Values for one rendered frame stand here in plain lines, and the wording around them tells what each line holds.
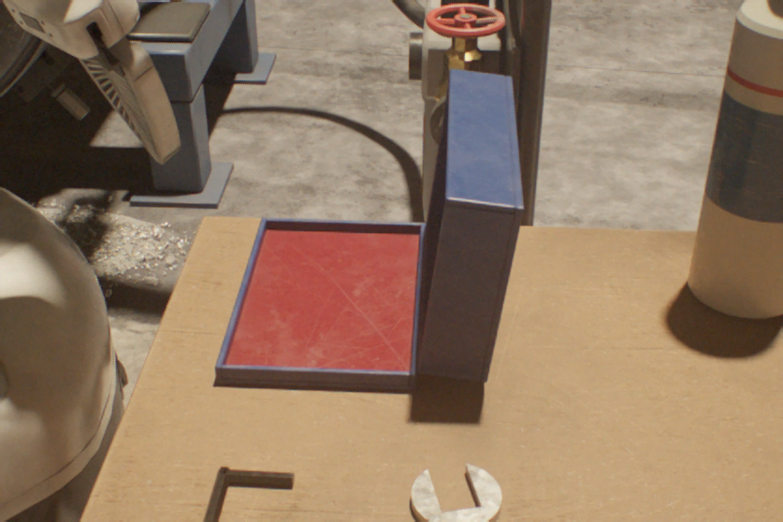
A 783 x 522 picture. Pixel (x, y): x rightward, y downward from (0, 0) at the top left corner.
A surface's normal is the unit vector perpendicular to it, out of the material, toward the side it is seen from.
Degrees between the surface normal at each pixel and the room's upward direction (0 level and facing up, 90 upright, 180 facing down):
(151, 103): 104
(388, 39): 0
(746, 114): 90
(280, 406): 0
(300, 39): 0
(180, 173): 90
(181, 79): 90
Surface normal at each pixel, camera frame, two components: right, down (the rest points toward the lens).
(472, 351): -0.06, 0.55
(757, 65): -0.78, 0.34
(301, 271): 0.00, -0.84
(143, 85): 0.73, 0.51
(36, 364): 0.65, -0.61
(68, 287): 0.70, -0.68
